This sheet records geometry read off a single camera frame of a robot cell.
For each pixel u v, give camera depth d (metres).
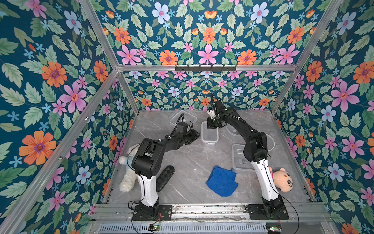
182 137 0.79
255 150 0.63
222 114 0.75
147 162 0.51
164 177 0.82
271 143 1.04
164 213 0.73
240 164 0.91
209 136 1.04
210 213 0.75
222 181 0.83
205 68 0.93
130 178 0.76
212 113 0.93
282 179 0.78
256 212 0.73
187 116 1.16
